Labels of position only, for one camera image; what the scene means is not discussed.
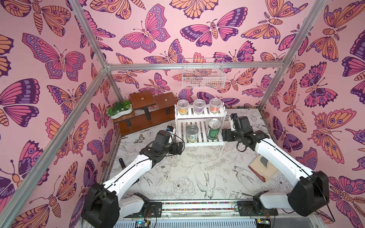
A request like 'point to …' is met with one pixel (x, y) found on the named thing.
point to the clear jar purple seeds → (199, 105)
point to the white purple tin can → (192, 133)
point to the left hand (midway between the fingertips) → (177, 142)
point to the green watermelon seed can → (214, 126)
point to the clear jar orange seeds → (182, 106)
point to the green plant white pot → (119, 109)
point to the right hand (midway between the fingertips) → (226, 132)
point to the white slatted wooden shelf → (200, 126)
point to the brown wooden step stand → (147, 110)
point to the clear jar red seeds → (215, 105)
